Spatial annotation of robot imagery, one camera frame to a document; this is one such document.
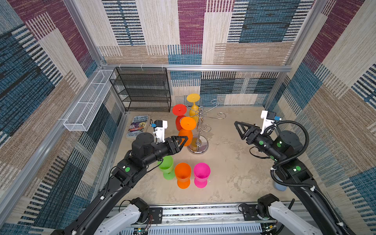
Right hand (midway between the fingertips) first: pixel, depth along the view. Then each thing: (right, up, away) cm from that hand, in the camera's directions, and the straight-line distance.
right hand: (238, 126), depth 64 cm
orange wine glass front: (-22, +1, +5) cm, 22 cm away
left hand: (-22, -5, -1) cm, 23 cm away
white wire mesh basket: (-72, +4, +6) cm, 73 cm away
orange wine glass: (-24, -23, +12) cm, 36 cm away
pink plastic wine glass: (-14, -25, +15) cm, 32 cm away
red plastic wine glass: (-25, +8, +12) cm, 29 cm away
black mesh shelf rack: (-55, +26, +46) cm, 76 cm away
